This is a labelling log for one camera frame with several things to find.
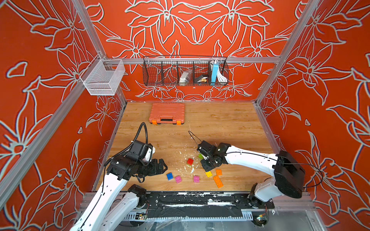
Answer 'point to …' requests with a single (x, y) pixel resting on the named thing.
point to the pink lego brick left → (178, 179)
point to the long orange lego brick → (218, 181)
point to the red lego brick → (190, 161)
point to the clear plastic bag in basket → (185, 77)
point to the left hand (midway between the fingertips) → (161, 168)
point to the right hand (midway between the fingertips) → (202, 167)
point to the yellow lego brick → (208, 173)
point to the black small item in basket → (196, 79)
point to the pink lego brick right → (196, 179)
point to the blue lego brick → (170, 176)
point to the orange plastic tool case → (167, 113)
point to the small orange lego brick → (218, 172)
